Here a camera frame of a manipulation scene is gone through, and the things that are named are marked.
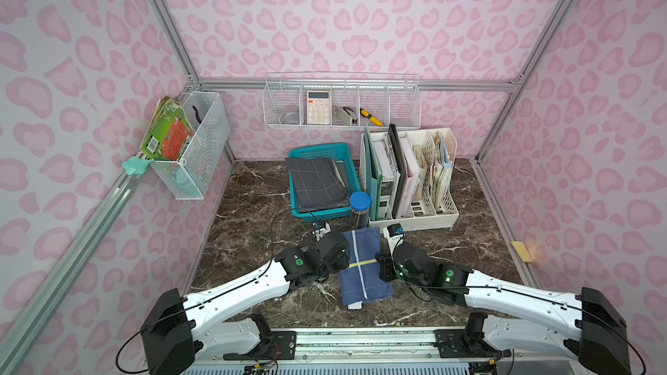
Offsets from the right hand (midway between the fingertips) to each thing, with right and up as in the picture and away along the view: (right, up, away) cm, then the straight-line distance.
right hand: (373, 258), depth 77 cm
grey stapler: (-8, +47, +19) cm, 51 cm away
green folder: (0, +25, -2) cm, 25 cm away
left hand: (-8, +2, +1) cm, 8 cm away
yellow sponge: (+56, -3, +18) cm, 59 cm away
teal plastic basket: (-10, +35, +37) cm, 52 cm away
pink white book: (+13, +19, +11) cm, 26 cm away
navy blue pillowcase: (-4, -6, -1) cm, 8 cm away
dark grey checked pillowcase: (-19, +22, +26) cm, 39 cm away
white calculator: (-18, +50, +18) cm, 56 cm away
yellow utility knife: (+1, +47, +20) cm, 51 cm away
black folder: (+8, +28, +2) cm, 29 cm away
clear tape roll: (-29, +46, +19) cm, 58 cm away
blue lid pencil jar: (-4, +16, +4) cm, 17 cm away
